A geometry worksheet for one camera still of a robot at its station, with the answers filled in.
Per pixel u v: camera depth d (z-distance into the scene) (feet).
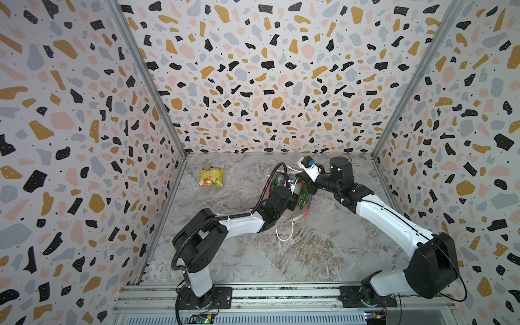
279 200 2.17
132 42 2.51
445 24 2.46
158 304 2.39
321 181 2.28
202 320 2.31
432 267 1.34
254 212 2.02
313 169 2.18
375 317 2.35
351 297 2.41
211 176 3.48
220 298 2.41
